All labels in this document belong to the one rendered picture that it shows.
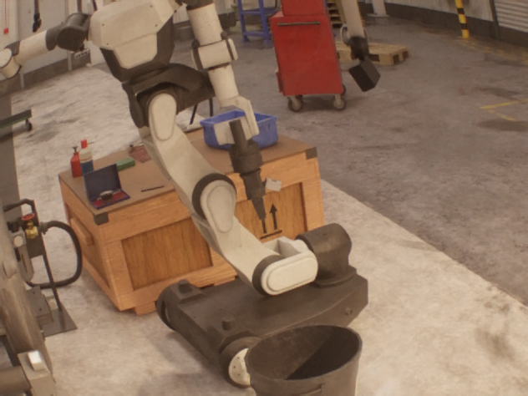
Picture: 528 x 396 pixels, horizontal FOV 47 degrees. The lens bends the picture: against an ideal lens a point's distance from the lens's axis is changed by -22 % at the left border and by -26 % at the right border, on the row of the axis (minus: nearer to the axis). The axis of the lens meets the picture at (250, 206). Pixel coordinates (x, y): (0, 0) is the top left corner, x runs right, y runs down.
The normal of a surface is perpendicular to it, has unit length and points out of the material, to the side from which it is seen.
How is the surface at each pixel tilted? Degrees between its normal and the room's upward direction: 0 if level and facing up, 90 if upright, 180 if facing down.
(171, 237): 90
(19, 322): 89
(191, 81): 90
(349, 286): 0
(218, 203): 90
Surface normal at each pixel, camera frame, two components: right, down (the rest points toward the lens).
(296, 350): 0.10, 0.29
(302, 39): -0.14, 0.36
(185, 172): 0.46, 0.25
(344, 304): 0.73, 0.14
